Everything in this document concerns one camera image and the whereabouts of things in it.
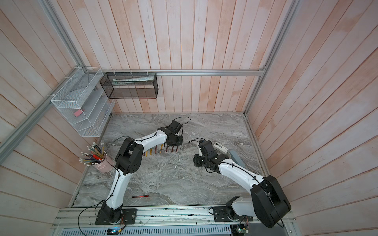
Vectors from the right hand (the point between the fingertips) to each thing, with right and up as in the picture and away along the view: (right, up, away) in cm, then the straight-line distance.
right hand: (195, 158), depth 88 cm
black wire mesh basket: (-37, +47, +20) cm, 64 cm away
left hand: (-10, +7, +14) cm, 19 cm away
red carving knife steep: (-15, +4, +11) cm, 19 cm away
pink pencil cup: (-53, -4, -4) cm, 53 cm away
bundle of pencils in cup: (-57, +3, -6) cm, 57 cm away
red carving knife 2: (-12, +5, +12) cm, 17 cm away
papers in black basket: (-40, +47, +2) cm, 62 cm away
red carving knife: (-19, +4, +12) cm, 23 cm away
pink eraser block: (-67, +27, -6) cm, 73 cm away
